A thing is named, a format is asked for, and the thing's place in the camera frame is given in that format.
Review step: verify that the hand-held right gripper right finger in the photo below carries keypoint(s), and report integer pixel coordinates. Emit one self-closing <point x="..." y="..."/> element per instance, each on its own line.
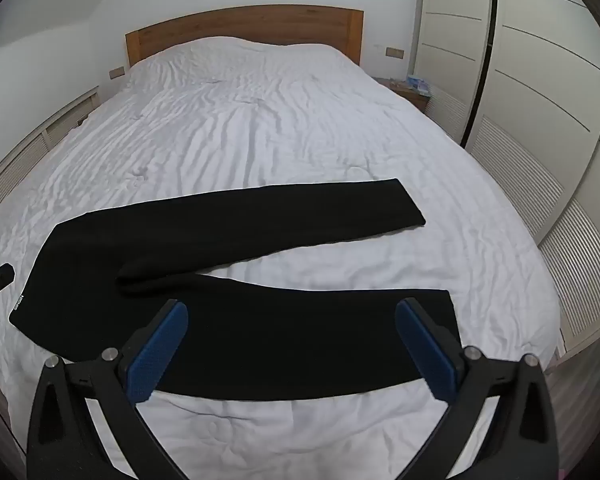
<point x="427" y="355"/>

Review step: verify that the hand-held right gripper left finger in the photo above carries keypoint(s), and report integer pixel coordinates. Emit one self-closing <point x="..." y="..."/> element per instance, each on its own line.
<point x="155" y="355"/>

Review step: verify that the black pants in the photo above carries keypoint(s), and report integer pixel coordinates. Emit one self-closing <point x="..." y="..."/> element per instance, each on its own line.
<point x="230" y="280"/>

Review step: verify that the white bed duvet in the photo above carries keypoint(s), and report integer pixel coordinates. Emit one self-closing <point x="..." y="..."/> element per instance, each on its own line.
<point x="260" y="125"/>

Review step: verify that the wooden nightstand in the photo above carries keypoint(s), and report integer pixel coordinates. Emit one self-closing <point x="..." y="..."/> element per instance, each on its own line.
<point x="412" y="95"/>

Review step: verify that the blue packet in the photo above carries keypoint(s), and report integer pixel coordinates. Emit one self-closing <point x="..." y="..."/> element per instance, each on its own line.
<point x="418" y="84"/>

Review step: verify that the white wardrobe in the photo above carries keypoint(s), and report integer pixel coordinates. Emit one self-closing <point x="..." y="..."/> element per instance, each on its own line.
<point x="535" y="75"/>

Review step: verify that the wooden headboard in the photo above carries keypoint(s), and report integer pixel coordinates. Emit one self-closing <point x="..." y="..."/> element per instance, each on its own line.
<point x="240" y="22"/>

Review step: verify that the beige wall socket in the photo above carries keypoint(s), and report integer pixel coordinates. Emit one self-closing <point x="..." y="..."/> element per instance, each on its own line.
<point x="394" y="52"/>
<point x="116" y="72"/>

